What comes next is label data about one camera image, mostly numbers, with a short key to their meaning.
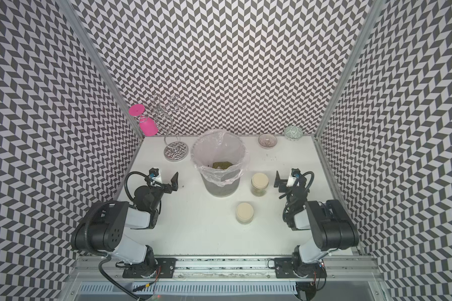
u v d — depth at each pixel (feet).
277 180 2.84
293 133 3.83
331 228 1.47
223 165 3.23
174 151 3.18
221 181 2.39
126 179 2.11
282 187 2.74
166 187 2.60
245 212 2.78
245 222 2.71
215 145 2.81
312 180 2.03
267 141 3.67
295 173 2.42
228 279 2.37
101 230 1.44
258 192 3.02
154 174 2.46
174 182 2.77
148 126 3.13
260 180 2.88
